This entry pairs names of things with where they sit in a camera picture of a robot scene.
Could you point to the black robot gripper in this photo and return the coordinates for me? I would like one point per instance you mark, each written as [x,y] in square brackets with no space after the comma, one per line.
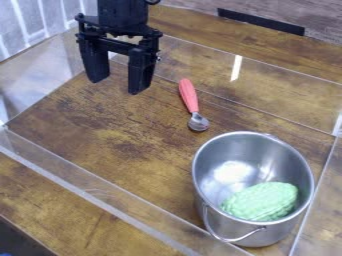
[118,29]

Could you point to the silver metal pot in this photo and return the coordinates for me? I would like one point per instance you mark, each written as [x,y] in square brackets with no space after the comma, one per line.
[232,162]

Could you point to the green knitted object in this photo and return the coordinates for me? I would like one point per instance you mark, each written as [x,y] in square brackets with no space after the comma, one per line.
[264,202]

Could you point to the black strip on table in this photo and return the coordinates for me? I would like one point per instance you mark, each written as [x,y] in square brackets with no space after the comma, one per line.
[263,22]

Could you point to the clear acrylic barrier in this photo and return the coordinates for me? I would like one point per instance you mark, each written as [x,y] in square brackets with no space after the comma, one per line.
[97,174]

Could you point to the red handled metal spoon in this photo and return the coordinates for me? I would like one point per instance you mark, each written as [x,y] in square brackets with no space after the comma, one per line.
[199,123]

